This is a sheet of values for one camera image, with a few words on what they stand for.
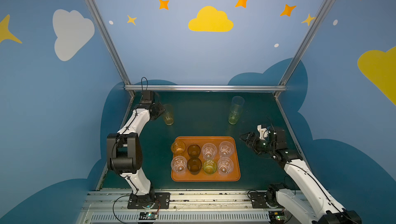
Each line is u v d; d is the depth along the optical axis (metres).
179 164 0.84
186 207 0.73
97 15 0.78
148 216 0.70
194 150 0.88
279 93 1.23
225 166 0.85
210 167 0.84
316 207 0.42
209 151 0.90
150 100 0.73
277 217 0.71
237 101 1.02
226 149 0.88
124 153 0.48
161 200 0.75
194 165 0.83
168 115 0.98
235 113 1.07
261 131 0.76
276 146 0.62
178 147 0.89
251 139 0.72
